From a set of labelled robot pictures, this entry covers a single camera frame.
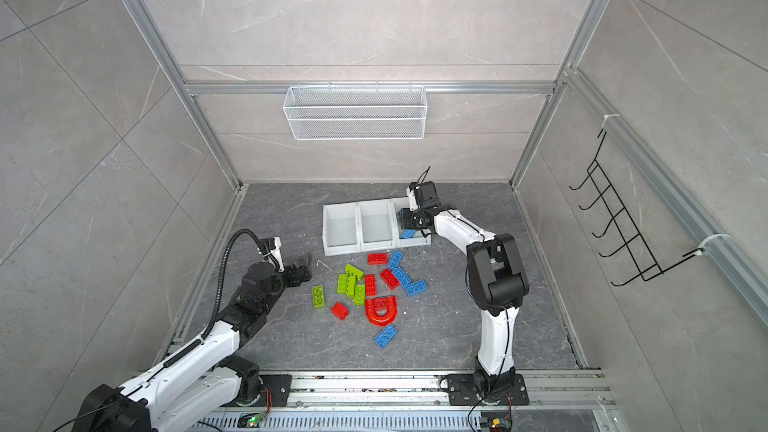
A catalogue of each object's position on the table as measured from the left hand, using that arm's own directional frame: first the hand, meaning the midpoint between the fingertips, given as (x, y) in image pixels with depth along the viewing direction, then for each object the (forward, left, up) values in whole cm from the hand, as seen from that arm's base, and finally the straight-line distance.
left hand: (296, 250), depth 84 cm
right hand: (+16, -33, -6) cm, 37 cm away
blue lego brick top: (+3, -29, -12) cm, 31 cm away
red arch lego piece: (-11, -22, -13) cm, 28 cm away
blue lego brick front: (-20, -25, -15) cm, 35 cm away
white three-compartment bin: (+17, -19, -12) cm, 28 cm away
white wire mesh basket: (+45, -16, +15) cm, 50 cm away
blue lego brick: (+12, -34, -11) cm, 38 cm away
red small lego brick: (-14, -12, -12) cm, 22 cm away
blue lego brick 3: (-7, -35, -13) cm, 38 cm away
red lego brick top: (+3, -23, -12) cm, 26 cm away
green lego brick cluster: (-5, -14, -12) cm, 19 cm away
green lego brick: (-9, -5, -13) cm, 16 cm away
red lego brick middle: (-6, -21, -12) cm, 25 cm away
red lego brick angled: (-4, -27, -12) cm, 29 cm away
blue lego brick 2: (-3, -31, -13) cm, 33 cm away
